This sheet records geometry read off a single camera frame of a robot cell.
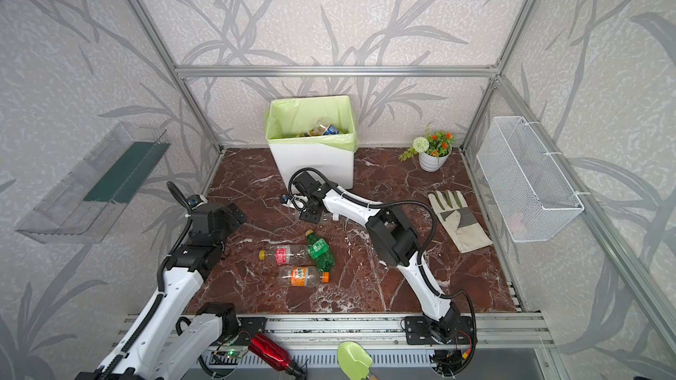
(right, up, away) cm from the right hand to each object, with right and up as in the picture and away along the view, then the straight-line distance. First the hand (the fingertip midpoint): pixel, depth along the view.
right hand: (311, 199), depth 97 cm
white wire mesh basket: (+59, +5, -35) cm, 68 cm away
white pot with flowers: (+47, +19, +5) cm, 51 cm away
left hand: (-22, 0, -17) cm, 28 cm away
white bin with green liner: (-4, +18, -14) cm, 23 cm away
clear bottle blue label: (+4, +26, +1) cm, 26 cm away
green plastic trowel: (+16, -40, -28) cm, 51 cm away
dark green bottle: (+5, -16, -11) cm, 20 cm away
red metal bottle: (-5, -36, -30) cm, 48 cm away
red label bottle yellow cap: (-7, -17, -9) cm, 21 cm away
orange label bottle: (0, -21, -19) cm, 28 cm away
